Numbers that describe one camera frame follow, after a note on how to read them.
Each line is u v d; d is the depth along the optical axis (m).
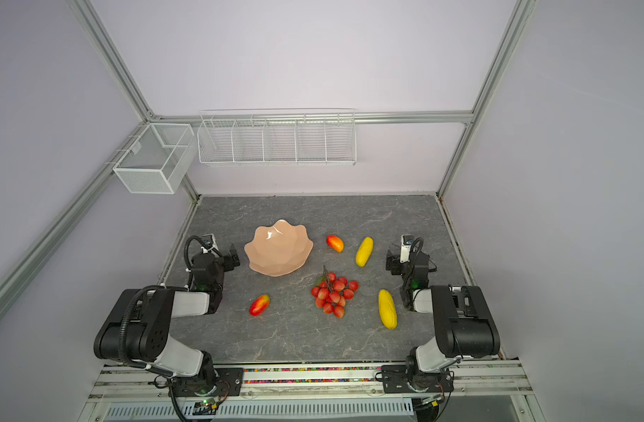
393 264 0.85
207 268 0.70
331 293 0.85
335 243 1.01
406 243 0.81
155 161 1.01
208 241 0.79
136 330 0.45
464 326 0.45
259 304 0.85
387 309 0.84
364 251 0.98
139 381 0.75
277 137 0.98
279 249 1.02
